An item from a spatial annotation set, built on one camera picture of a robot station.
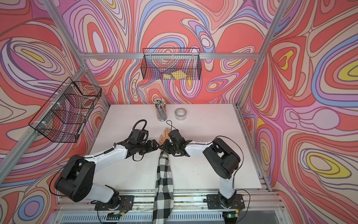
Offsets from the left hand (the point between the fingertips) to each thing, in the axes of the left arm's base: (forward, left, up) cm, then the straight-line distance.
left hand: (157, 147), depth 89 cm
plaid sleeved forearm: (-31, -7, 0) cm, 32 cm away
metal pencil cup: (+25, -1, +13) cm, 28 cm away
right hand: (-2, -2, -2) cm, 3 cm away
